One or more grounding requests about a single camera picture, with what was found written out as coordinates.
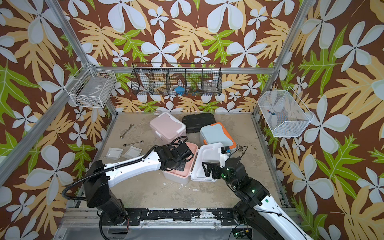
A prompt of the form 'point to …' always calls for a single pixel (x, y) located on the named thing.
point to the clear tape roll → (157, 112)
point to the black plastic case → (194, 122)
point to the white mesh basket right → (286, 114)
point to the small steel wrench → (125, 145)
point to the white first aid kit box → (201, 153)
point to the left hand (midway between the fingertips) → (182, 162)
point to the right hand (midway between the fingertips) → (207, 162)
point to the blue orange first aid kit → (216, 133)
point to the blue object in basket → (179, 90)
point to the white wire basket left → (91, 88)
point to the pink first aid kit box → (165, 128)
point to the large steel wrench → (131, 125)
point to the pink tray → (188, 165)
